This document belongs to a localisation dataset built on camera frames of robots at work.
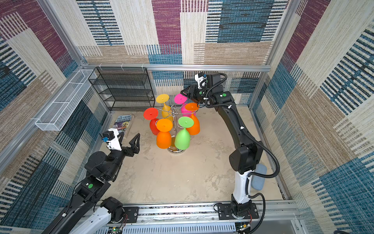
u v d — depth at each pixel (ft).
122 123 3.55
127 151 1.95
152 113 2.42
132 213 2.44
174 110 2.44
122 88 3.59
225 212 2.39
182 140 2.43
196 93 2.25
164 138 2.41
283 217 2.35
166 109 2.79
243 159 1.61
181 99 2.60
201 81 2.32
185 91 2.40
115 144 1.84
